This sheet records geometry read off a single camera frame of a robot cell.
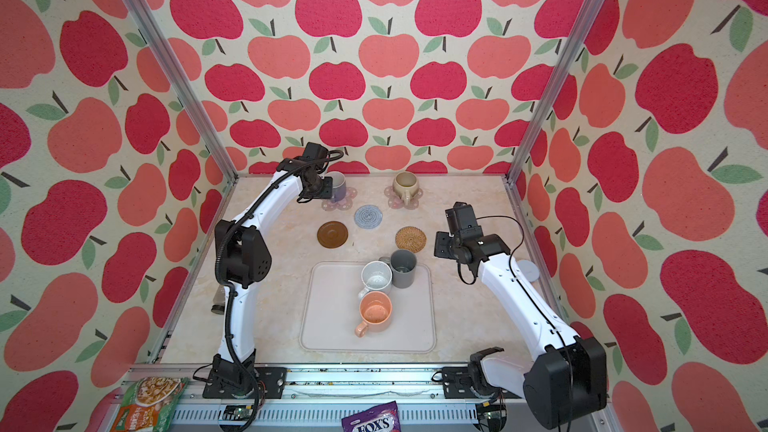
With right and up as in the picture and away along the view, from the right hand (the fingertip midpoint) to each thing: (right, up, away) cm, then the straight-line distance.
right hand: (454, 242), depth 83 cm
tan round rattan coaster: (-11, -1, +19) cm, 22 cm away
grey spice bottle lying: (-68, -18, +2) cm, 70 cm away
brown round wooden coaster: (-38, 0, +22) cm, 44 cm away
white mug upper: (-22, -12, +9) cm, 27 cm away
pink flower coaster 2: (-15, +11, +29) cm, 34 cm away
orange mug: (-22, -20, +3) cm, 30 cm away
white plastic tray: (-36, -21, +3) cm, 42 cm away
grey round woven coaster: (-26, +6, +25) cm, 36 cm away
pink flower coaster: (-34, +11, +29) cm, 46 cm away
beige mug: (-12, +18, +25) cm, 33 cm away
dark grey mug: (-14, -9, +8) cm, 18 cm away
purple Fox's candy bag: (-21, -39, -14) cm, 47 cm away
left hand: (-38, +15, +16) cm, 44 cm away
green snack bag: (-76, -37, -13) cm, 85 cm away
